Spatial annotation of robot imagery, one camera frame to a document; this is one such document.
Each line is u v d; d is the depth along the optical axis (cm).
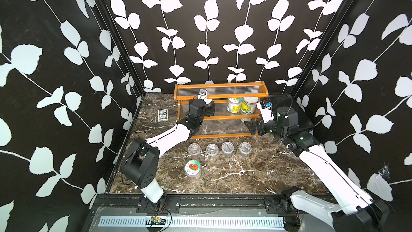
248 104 86
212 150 86
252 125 65
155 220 70
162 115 107
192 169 76
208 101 84
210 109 78
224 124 104
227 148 87
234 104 87
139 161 47
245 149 87
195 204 75
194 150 86
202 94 72
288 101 115
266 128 65
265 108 63
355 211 38
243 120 99
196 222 70
